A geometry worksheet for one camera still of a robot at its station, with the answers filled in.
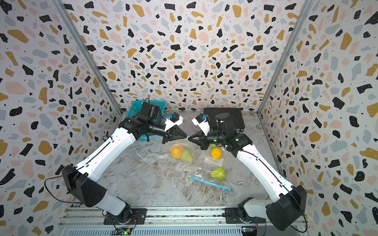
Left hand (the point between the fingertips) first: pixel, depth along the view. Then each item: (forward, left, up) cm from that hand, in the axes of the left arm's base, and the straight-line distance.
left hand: (186, 135), depth 68 cm
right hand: (-1, -2, -2) cm, 3 cm away
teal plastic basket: (+45, +43, -25) cm, 67 cm away
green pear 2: (-8, -18, -27) cm, 33 cm away
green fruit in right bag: (-6, -12, 0) cm, 14 cm away
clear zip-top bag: (0, -13, -32) cm, 34 cm away
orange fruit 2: (+6, -17, -27) cm, 33 cm away
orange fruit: (+4, +7, -21) cm, 23 cm away
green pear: (+4, +1, -27) cm, 27 cm away
